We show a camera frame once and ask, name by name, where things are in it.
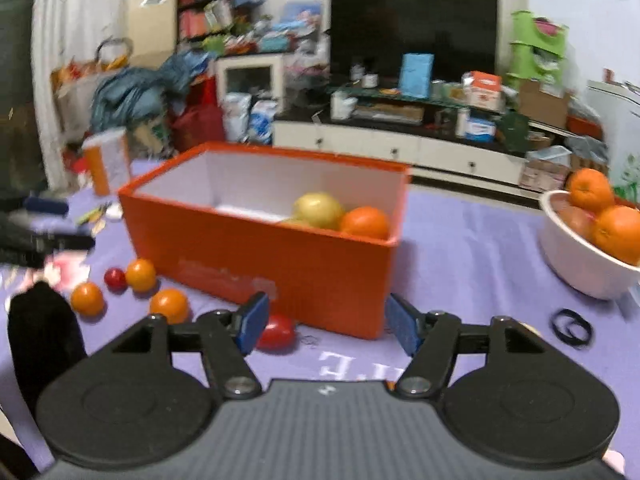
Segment large orange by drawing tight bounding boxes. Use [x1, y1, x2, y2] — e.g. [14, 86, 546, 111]
[340, 206, 390, 240]

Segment red tomato near box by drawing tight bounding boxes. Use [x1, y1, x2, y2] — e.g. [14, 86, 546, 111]
[257, 314, 296, 352]

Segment white round tag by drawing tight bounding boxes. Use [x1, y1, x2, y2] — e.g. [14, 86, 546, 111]
[104, 203, 124, 221]

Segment orange beside tomatoes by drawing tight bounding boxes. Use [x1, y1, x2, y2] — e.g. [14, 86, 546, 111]
[149, 288, 191, 324]

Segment orange white canister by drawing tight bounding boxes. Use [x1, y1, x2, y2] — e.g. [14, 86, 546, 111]
[81, 128, 131, 196]

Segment small orange under finger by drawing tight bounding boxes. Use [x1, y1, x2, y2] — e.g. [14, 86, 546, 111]
[70, 282, 105, 318]

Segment small red tomato far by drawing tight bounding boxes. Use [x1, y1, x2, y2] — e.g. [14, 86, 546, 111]
[103, 266, 128, 294]

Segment purple printed tablecloth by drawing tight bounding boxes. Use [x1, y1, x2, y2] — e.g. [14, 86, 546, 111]
[1, 186, 639, 479]

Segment small orange upper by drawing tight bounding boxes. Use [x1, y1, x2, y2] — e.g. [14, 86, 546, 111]
[125, 259, 157, 294]

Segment orange cardboard box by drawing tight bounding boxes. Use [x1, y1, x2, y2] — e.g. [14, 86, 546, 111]
[118, 142, 409, 339]

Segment blue jacket pile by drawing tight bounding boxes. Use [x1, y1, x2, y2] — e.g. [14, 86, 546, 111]
[89, 50, 210, 134]

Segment yellow pear in box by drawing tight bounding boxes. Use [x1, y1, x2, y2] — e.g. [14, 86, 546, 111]
[292, 192, 345, 230]

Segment red bag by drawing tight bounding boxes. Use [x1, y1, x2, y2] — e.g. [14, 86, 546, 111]
[169, 76, 226, 153]

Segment white fruit basket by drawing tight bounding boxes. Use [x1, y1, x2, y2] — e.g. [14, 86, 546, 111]
[538, 190, 639, 300]

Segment white TV stand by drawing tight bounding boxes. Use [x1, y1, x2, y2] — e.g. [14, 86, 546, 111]
[272, 119, 538, 200]

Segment orange on basket right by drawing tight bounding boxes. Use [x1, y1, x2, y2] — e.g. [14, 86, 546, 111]
[592, 206, 640, 266]

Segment orange on basket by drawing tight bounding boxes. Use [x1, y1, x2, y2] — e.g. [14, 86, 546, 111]
[566, 168, 615, 214]
[592, 206, 640, 266]

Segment orange on basket left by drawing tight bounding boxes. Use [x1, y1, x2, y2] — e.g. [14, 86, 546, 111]
[566, 168, 615, 214]

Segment white glass-door cabinet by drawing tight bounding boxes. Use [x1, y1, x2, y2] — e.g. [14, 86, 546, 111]
[214, 53, 285, 113]

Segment orange white carton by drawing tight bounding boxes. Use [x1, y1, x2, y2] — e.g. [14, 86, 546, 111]
[462, 70, 502, 112]

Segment blue standing card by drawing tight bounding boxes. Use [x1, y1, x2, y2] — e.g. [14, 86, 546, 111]
[398, 53, 434, 99]

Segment green plastic shelf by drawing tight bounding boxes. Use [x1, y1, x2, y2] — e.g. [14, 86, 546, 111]
[506, 10, 568, 88]

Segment black television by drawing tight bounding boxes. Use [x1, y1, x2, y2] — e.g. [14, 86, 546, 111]
[328, 0, 500, 82]

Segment black hair ties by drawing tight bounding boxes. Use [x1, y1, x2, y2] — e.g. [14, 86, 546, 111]
[551, 308, 595, 347]

